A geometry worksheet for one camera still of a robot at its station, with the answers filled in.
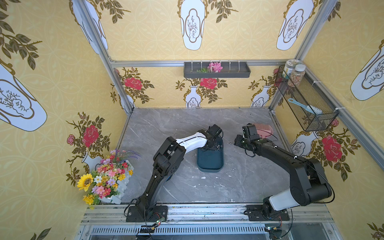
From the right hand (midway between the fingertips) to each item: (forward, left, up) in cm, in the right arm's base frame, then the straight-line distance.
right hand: (241, 138), depth 94 cm
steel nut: (+1, +5, -7) cm, 9 cm away
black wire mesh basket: (+20, -37, +21) cm, 47 cm away
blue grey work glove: (-25, +42, -3) cm, 49 cm away
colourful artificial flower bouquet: (-33, +67, +11) cm, 76 cm away
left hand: (-1, +21, -7) cm, 22 cm away
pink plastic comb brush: (-3, -9, +13) cm, 16 cm away
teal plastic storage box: (-13, +19, -6) cm, 24 cm away
